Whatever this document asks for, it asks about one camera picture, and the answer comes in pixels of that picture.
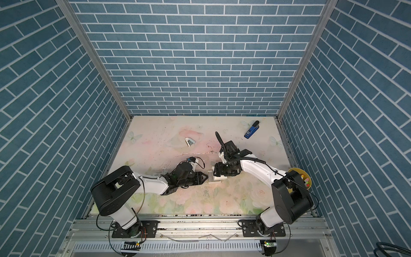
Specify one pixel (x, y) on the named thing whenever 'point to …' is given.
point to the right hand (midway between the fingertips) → (219, 173)
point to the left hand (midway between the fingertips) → (210, 180)
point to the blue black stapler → (252, 129)
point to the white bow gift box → (213, 179)
